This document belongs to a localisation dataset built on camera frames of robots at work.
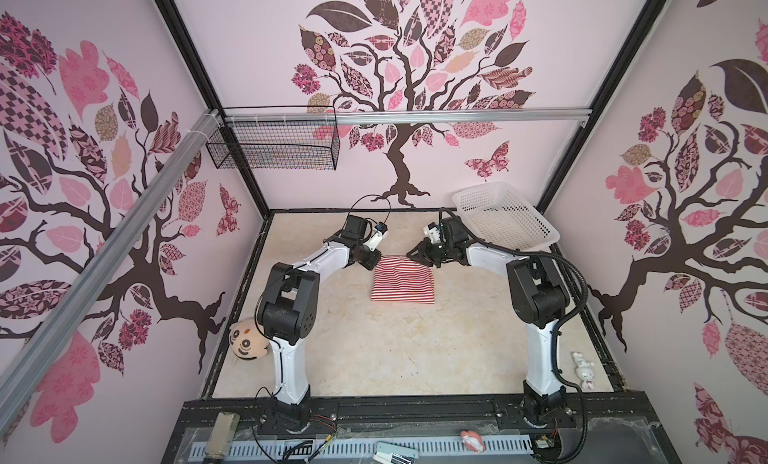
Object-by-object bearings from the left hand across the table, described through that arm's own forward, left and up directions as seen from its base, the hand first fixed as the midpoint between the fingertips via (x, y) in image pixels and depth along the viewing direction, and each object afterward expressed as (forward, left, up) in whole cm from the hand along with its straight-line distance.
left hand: (374, 259), depth 99 cm
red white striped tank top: (-6, -8, -3) cm, 11 cm away
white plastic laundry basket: (+24, -53, -4) cm, 58 cm away
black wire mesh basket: (+28, +30, +29) cm, 50 cm away
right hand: (0, -12, +3) cm, 12 cm away
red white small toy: (-51, -24, 0) cm, 57 cm away
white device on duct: (-53, -6, -3) cm, 54 cm away
